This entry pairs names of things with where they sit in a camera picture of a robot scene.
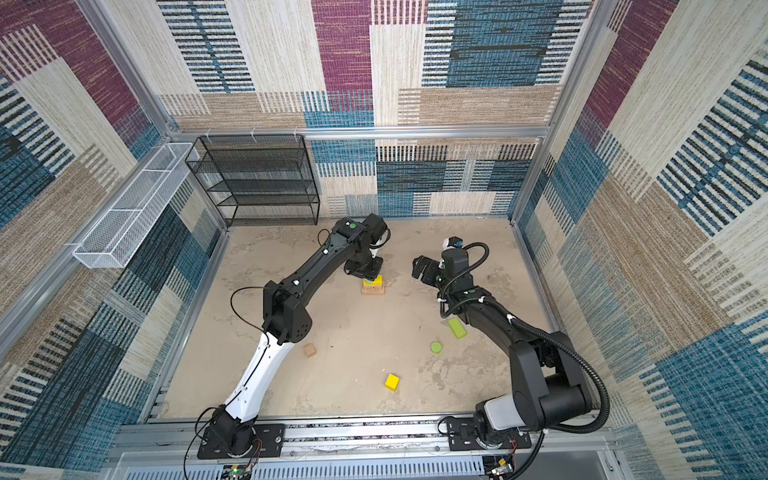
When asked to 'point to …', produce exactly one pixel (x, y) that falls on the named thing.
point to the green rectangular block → (457, 327)
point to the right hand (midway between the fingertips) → (426, 268)
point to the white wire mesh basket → (124, 223)
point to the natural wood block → (373, 289)
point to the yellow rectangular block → (378, 281)
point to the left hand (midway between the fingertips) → (373, 272)
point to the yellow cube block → (392, 382)
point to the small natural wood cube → (310, 350)
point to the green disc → (436, 346)
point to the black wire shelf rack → (258, 179)
